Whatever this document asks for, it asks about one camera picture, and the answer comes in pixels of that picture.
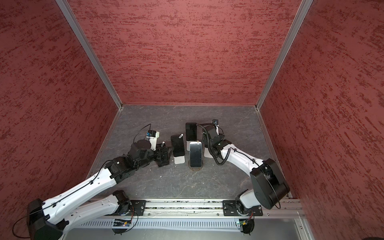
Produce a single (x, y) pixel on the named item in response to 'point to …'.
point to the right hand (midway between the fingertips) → (209, 137)
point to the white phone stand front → (179, 160)
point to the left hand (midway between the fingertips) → (166, 150)
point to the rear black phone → (191, 131)
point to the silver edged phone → (195, 155)
